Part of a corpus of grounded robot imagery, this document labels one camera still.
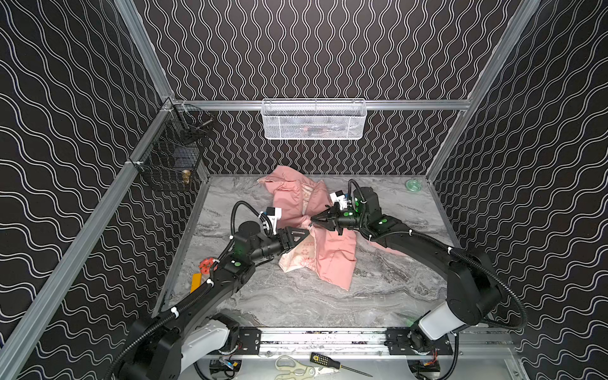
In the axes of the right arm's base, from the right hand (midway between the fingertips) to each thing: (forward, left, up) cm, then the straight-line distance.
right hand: (310, 220), depth 77 cm
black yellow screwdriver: (-36, -5, -21) cm, 42 cm away
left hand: (-8, -1, +2) cm, 8 cm away
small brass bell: (+13, +43, +8) cm, 46 cm away
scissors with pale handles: (-38, +6, -21) cm, 44 cm away
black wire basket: (+30, +58, +2) cm, 65 cm away
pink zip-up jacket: (-2, -7, -19) cm, 20 cm away
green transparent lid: (+37, -50, -23) cm, 66 cm away
